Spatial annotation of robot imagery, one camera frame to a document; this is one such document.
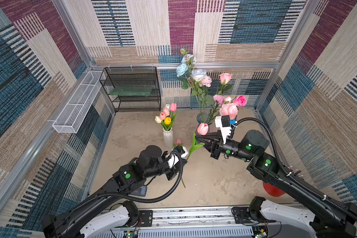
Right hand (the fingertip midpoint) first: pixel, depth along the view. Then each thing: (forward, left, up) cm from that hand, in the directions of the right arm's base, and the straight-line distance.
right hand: (197, 139), depth 57 cm
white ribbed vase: (+18, +14, -26) cm, 34 cm away
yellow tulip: (+16, +13, -7) cm, 21 cm away
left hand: (-3, +4, -12) cm, 13 cm away
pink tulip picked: (+20, +8, -35) cm, 41 cm away
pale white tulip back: (+26, +13, -7) cm, 30 cm away
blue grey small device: (-9, +28, -35) cm, 46 cm away
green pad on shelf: (+44, +37, -10) cm, 58 cm away
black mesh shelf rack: (+57, +38, -9) cm, 70 cm away
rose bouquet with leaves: (+28, -9, -10) cm, 31 cm away
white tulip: (+18, +18, -9) cm, 27 cm away
